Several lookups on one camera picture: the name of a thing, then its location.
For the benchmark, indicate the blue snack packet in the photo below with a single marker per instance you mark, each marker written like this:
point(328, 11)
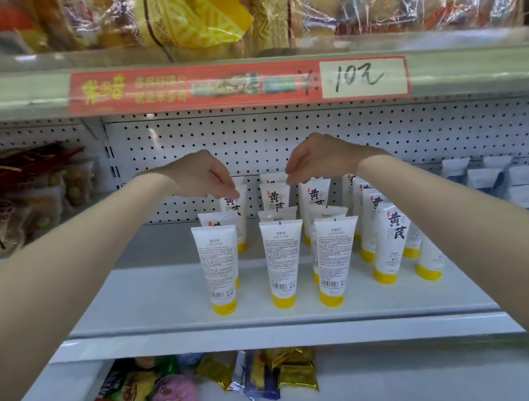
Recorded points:
point(269, 387)

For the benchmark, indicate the person's right forearm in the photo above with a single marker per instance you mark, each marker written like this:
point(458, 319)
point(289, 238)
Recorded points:
point(502, 245)

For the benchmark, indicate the row of yellow cap tubes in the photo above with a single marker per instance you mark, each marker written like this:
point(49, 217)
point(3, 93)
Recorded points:
point(283, 255)

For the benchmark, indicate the red shelf label strip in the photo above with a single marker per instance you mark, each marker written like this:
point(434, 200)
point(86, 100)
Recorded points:
point(150, 76)

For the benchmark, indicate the blue chips bag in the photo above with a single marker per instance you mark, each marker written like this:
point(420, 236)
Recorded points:
point(189, 360)

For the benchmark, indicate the brown wrapped goods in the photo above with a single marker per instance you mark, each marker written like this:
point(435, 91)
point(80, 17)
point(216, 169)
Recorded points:
point(7, 218)

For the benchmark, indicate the person's left hand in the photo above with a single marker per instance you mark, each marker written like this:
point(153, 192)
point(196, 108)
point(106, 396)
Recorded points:
point(201, 178)

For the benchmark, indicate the black green chips bag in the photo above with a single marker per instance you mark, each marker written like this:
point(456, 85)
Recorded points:
point(138, 383)

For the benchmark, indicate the person's right hand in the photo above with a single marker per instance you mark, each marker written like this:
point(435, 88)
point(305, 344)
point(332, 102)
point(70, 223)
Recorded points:
point(332, 157)

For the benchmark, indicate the white paper price tag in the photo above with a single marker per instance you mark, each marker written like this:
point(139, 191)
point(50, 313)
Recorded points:
point(343, 95)

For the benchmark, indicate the person's left forearm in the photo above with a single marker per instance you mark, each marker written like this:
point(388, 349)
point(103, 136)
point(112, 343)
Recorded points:
point(58, 290)

